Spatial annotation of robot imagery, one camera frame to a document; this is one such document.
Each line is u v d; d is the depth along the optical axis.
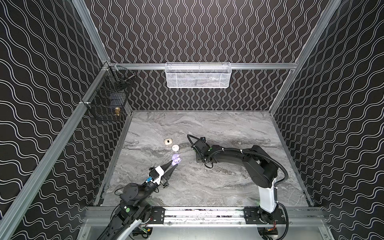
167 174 0.60
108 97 0.93
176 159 0.65
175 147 0.98
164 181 0.59
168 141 1.00
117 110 0.82
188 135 0.81
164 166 0.62
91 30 0.76
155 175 0.53
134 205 0.55
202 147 0.75
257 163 0.56
